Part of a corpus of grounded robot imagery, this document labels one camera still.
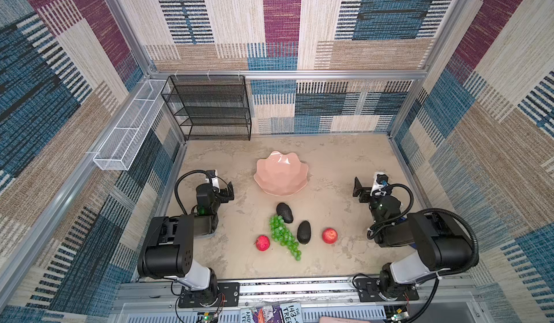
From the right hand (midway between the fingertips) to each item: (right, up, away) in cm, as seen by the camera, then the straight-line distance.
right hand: (367, 179), depth 90 cm
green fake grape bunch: (-35, -20, -7) cm, 41 cm away
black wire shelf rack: (-71, +34, +20) cm, 81 cm away
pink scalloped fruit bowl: (-35, +1, +15) cm, 38 cm away
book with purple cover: (-40, -40, -21) cm, 60 cm away
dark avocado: (-34, -13, -1) cm, 36 cm away
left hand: (-62, -1, +4) cm, 62 cm away
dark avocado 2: (-27, -20, -5) cm, 34 cm away
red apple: (-42, -22, -10) cm, 49 cm away
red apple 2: (-17, -20, -9) cm, 28 cm away
